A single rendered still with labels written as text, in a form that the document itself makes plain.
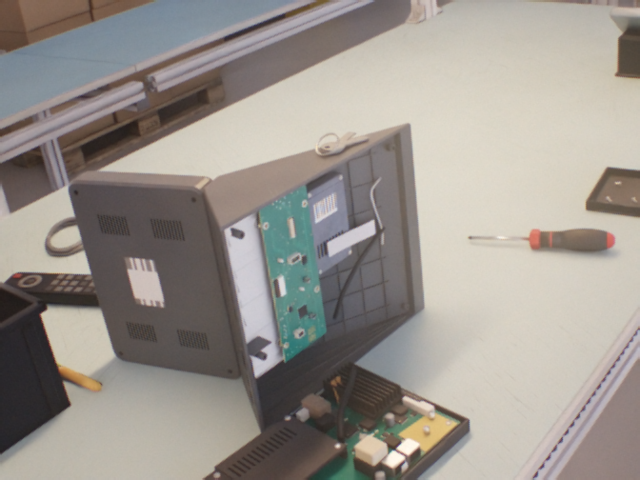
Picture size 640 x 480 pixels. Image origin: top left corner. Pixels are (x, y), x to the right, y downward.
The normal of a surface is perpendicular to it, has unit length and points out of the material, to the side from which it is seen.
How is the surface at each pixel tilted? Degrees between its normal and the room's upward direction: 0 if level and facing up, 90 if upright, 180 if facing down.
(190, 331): 90
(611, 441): 0
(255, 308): 90
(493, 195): 0
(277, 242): 90
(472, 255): 0
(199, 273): 90
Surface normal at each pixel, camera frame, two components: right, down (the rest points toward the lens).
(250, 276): 0.73, 0.23
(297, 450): -0.12, -0.88
